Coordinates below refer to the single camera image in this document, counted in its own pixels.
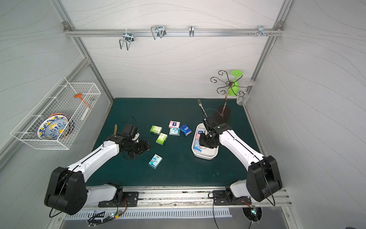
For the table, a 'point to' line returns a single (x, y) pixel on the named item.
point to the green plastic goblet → (234, 87)
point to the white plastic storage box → (198, 150)
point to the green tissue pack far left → (156, 130)
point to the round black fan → (253, 213)
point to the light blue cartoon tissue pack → (197, 147)
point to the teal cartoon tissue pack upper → (174, 131)
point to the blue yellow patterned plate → (57, 126)
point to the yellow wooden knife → (115, 129)
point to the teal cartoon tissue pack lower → (155, 161)
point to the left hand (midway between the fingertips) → (147, 150)
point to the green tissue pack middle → (161, 139)
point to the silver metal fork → (200, 104)
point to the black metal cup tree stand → (222, 114)
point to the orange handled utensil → (78, 95)
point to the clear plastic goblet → (242, 96)
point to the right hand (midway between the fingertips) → (202, 142)
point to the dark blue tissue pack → (185, 130)
